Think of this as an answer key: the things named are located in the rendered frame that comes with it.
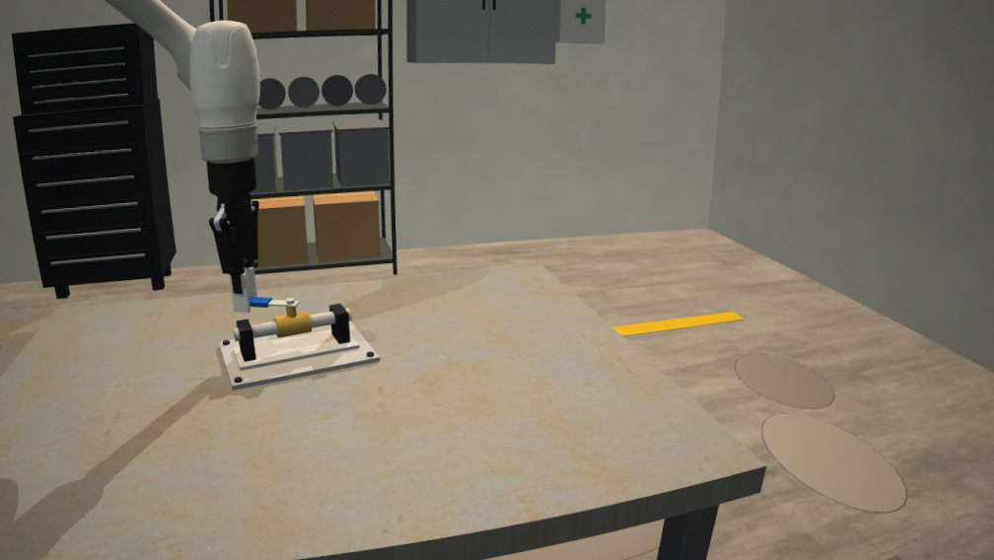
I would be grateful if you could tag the ball valve with blue lever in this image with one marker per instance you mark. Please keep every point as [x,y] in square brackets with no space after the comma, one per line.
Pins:
[255,355]

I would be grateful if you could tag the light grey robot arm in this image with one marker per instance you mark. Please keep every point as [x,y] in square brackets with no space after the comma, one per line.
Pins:
[224,83]

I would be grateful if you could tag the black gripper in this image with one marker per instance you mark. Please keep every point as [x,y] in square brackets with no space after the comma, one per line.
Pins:
[226,181]

